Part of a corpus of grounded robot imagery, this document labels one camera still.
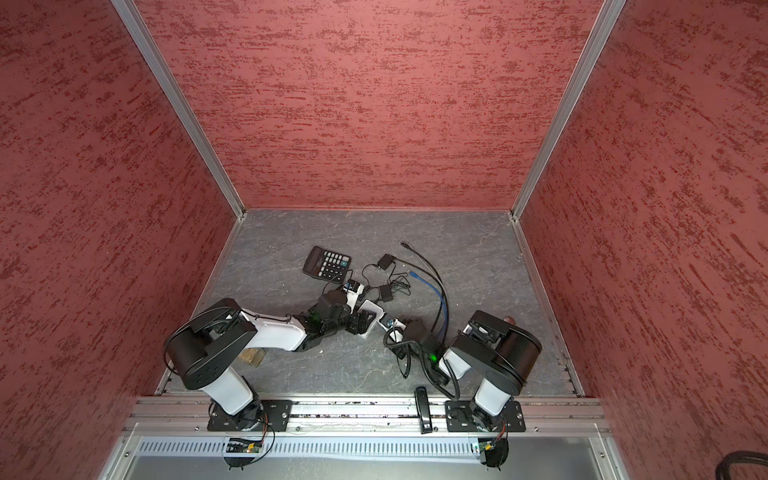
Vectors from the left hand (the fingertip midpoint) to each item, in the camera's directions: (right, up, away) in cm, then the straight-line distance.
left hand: (367, 317), depth 92 cm
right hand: (+7, -4, -2) cm, 8 cm away
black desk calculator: (-15, +15, +11) cm, 24 cm away
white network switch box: (+1, +3, 0) cm, 3 cm away
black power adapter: (+5, +17, +12) cm, 21 cm away
